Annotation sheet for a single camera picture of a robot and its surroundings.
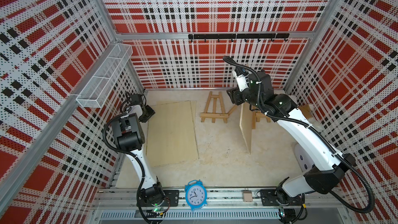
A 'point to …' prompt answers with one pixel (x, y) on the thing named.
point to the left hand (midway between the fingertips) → (154, 113)
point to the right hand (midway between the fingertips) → (236, 88)
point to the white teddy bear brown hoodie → (307, 109)
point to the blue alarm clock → (196, 194)
